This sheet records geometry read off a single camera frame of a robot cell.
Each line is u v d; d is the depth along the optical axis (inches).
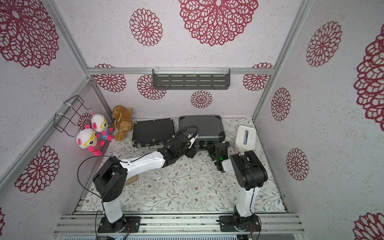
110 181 18.6
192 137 29.4
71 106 30.8
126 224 28.6
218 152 31.3
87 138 33.2
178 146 26.5
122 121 38.7
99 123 36.5
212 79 37.0
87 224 29.5
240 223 25.6
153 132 41.8
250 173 20.3
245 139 39.5
